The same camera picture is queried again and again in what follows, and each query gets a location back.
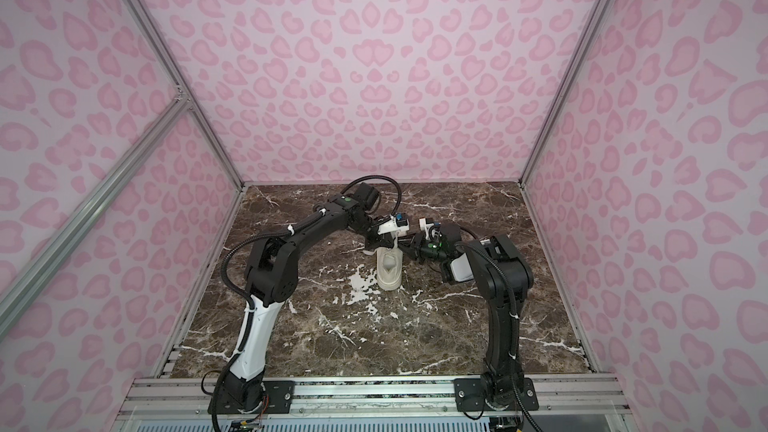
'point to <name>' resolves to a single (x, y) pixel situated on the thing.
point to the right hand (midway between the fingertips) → (397, 241)
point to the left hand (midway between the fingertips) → (394, 237)
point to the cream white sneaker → (389, 268)
